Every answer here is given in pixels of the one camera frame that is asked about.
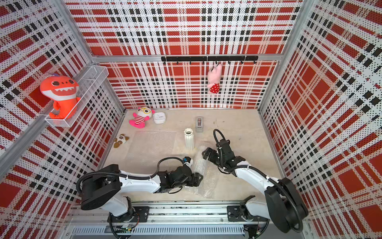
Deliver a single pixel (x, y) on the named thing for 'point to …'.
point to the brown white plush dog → (121, 139)
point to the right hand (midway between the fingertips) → (209, 156)
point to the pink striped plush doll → (143, 115)
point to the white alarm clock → (159, 118)
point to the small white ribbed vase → (189, 139)
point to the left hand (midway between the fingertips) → (199, 176)
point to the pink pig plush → (214, 77)
